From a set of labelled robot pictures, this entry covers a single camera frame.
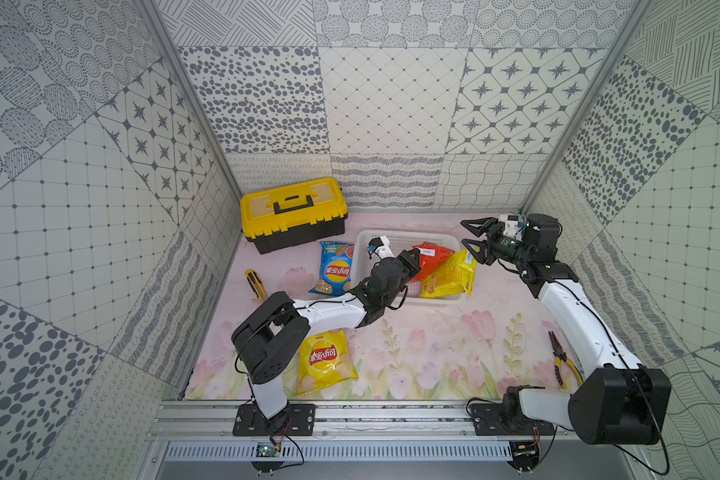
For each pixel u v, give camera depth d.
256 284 0.98
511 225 0.74
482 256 0.72
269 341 0.47
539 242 0.59
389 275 0.64
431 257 0.85
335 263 0.97
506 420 0.68
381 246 0.77
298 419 0.74
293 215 0.97
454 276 0.84
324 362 0.78
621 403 0.40
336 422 0.75
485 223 0.70
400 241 0.82
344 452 0.70
